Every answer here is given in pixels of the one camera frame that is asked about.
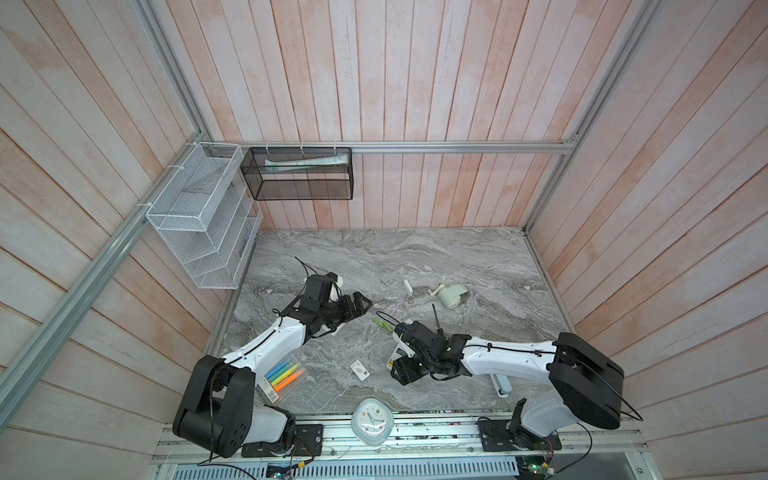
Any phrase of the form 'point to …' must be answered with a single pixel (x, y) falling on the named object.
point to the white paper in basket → (286, 165)
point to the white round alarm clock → (372, 421)
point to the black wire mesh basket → (299, 173)
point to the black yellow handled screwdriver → (439, 330)
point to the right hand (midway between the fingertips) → (399, 369)
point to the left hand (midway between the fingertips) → (362, 313)
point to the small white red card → (360, 370)
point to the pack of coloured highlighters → (280, 380)
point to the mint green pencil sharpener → (451, 296)
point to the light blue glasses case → (504, 384)
